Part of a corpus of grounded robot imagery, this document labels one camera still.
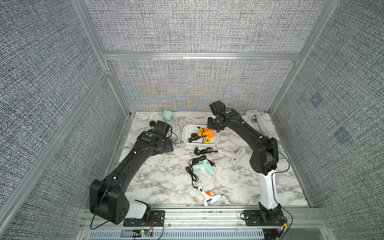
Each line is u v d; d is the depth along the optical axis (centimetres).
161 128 63
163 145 72
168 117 107
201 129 103
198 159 92
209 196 79
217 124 80
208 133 92
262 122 111
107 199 39
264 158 53
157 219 73
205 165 90
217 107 75
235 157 92
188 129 106
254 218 73
